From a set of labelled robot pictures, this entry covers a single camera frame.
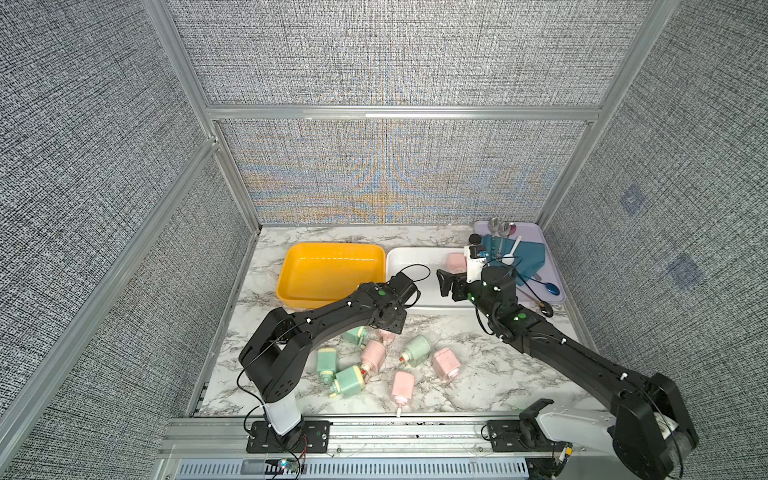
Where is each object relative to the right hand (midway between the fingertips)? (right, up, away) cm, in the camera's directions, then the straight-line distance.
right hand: (453, 262), depth 81 cm
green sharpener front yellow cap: (-28, -31, -5) cm, 42 cm away
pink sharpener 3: (-2, -27, -2) cm, 27 cm away
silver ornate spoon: (+24, +13, +36) cm, 46 cm away
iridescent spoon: (+32, +12, +36) cm, 50 cm away
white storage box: (-9, 0, -8) cm, 12 cm away
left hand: (-15, -17, +6) cm, 24 cm away
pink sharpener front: (-14, -32, -6) cm, 35 cm away
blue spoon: (+38, -10, +21) cm, 44 cm away
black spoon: (+34, -15, +17) cm, 41 cm away
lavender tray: (+40, -4, +26) cm, 48 cm away
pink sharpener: (-18, -22, +7) cm, 30 cm away
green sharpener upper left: (-26, -21, +4) cm, 34 cm away
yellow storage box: (-43, -5, +25) cm, 50 cm away
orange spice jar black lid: (+13, +7, +23) cm, 27 cm away
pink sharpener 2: (-22, -25, -1) cm, 33 cm away
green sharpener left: (-34, -27, -2) cm, 43 cm away
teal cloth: (+34, +1, +28) cm, 44 cm away
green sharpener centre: (-10, -24, -1) cm, 26 cm away
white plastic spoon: (+26, 0, +26) cm, 36 cm away
